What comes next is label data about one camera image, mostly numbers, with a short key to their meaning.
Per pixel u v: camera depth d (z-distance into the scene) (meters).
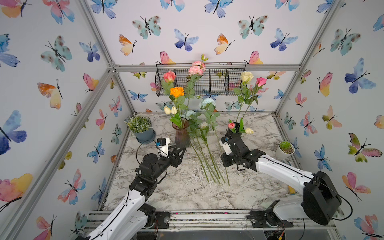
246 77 0.84
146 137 0.97
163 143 0.64
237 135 0.91
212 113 0.86
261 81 0.81
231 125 0.75
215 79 0.96
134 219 0.59
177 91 0.80
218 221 0.75
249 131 0.75
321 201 0.41
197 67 0.77
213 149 1.00
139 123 0.92
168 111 0.81
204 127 1.07
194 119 1.02
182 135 0.91
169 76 0.82
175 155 0.68
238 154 0.65
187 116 1.03
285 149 0.90
